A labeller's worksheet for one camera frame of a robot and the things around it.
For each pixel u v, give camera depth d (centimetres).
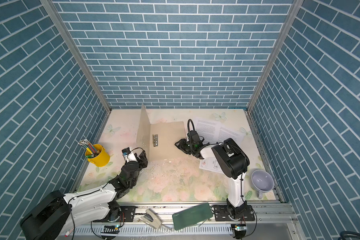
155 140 102
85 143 81
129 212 74
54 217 41
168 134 109
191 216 72
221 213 74
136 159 75
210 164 91
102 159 86
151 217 71
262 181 84
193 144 79
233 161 54
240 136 106
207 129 109
